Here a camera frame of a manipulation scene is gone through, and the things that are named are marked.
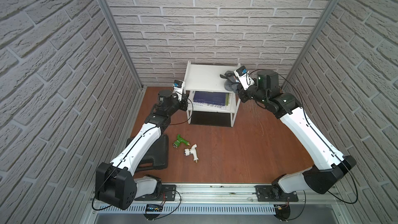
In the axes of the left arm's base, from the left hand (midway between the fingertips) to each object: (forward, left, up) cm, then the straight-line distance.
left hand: (181, 90), depth 79 cm
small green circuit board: (-48, +13, -31) cm, 59 cm away
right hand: (-4, -28, +8) cm, 30 cm away
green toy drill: (-18, +3, -26) cm, 32 cm away
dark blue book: (+2, -18, -8) cm, 20 cm away
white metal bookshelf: (-3, -12, +4) cm, 13 cm away
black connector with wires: (-51, -48, -28) cm, 75 cm away
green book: (+2, -25, -9) cm, 27 cm away
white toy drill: (-22, -5, -27) cm, 35 cm away
